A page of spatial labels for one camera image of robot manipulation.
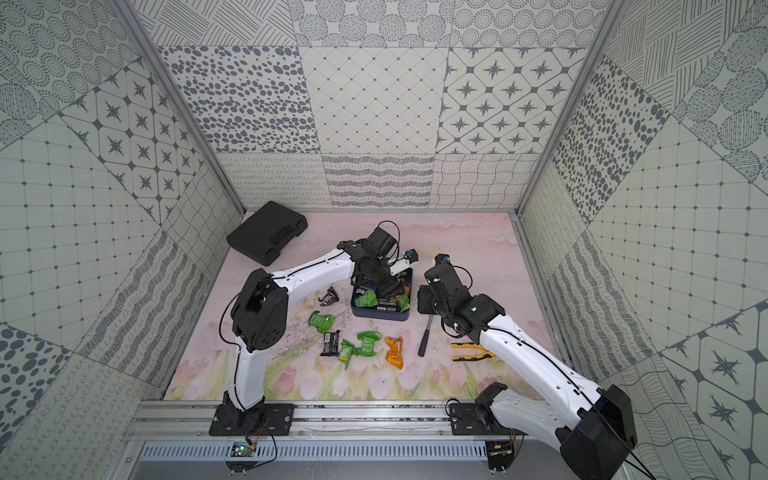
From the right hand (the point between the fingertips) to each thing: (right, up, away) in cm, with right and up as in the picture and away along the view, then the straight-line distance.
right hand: (427, 297), depth 80 cm
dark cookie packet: (-30, -3, +14) cm, 33 cm away
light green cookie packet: (-23, -17, +4) cm, 29 cm away
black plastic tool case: (-58, +18, +27) cm, 66 cm away
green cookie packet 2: (-31, -10, +11) cm, 35 cm away
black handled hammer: (0, -14, +8) cm, 16 cm away
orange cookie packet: (-9, -17, +3) cm, 20 cm away
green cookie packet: (-17, -16, +4) cm, 24 cm away
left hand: (-7, +4, +11) cm, 14 cm away
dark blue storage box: (-18, -5, +13) cm, 22 cm away
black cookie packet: (-28, -15, +6) cm, 32 cm away
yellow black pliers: (+14, -16, +6) cm, 22 cm away
